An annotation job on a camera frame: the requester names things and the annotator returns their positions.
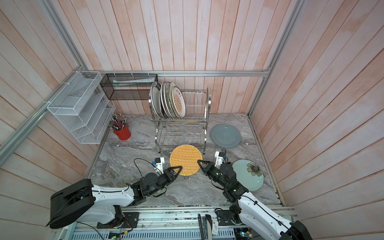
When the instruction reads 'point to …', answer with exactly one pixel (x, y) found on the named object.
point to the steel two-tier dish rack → (190, 132)
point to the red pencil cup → (124, 134)
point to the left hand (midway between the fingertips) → (182, 172)
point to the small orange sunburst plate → (179, 101)
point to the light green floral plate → (249, 174)
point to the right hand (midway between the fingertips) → (197, 161)
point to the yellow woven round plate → (187, 156)
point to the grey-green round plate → (225, 135)
